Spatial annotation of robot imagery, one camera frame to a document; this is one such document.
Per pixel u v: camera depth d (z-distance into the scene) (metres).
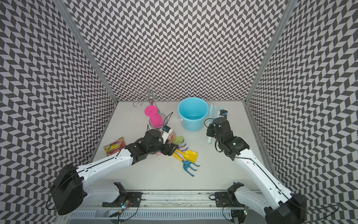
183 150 0.89
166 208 0.71
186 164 0.85
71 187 0.40
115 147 0.89
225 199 0.73
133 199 0.72
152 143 0.63
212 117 0.76
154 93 0.83
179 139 0.94
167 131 0.72
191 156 0.89
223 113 0.64
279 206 0.38
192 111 0.89
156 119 0.87
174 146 0.74
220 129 0.53
